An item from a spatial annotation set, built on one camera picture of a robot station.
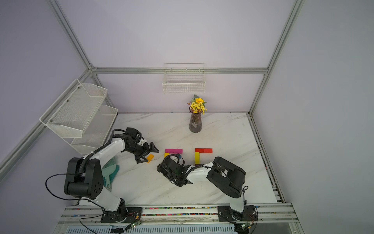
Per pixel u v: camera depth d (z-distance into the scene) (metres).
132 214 0.73
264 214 0.76
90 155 0.49
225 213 0.73
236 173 0.49
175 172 0.67
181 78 0.93
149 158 0.93
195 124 1.01
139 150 0.77
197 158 0.93
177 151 1.01
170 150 0.99
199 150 0.99
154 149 0.83
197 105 0.90
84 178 0.45
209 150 0.98
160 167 0.78
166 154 0.96
